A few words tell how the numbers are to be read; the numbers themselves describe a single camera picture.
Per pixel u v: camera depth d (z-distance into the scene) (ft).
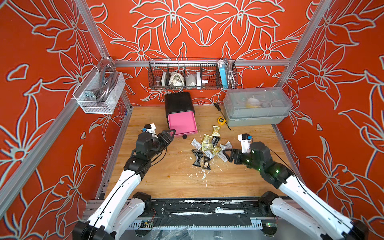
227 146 3.11
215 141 3.20
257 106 3.18
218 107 3.87
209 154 2.95
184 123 3.04
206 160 2.87
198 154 2.95
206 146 3.10
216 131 3.30
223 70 2.73
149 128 2.27
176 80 2.94
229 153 2.20
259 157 1.80
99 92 2.55
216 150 3.01
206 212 2.39
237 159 2.12
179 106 3.50
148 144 1.85
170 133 2.22
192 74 3.16
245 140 2.19
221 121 3.53
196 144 3.13
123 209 1.83
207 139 3.21
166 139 2.14
